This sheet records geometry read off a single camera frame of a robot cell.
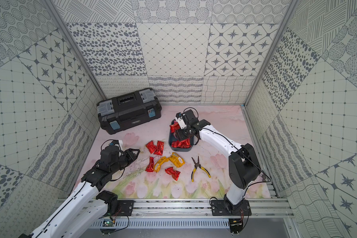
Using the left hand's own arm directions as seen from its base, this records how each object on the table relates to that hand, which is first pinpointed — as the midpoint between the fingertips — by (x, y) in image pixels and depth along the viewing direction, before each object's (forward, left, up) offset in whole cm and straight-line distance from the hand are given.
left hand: (137, 149), depth 79 cm
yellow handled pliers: (-2, -34, -15) cm, 37 cm away
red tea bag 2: (-8, -20, -14) cm, 26 cm away
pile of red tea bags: (+9, -26, -8) cm, 29 cm away
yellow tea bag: (-5, -10, -11) cm, 16 cm away
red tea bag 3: (+8, -4, -12) cm, 15 cm away
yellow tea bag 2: (0, -21, -13) cm, 25 cm away
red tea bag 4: (+8, -9, -14) cm, 19 cm away
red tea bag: (-5, -5, -13) cm, 15 cm away
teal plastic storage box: (+15, -16, -12) cm, 25 cm away
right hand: (+11, -24, -3) cm, 26 cm away
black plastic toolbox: (+25, +13, +3) cm, 28 cm away
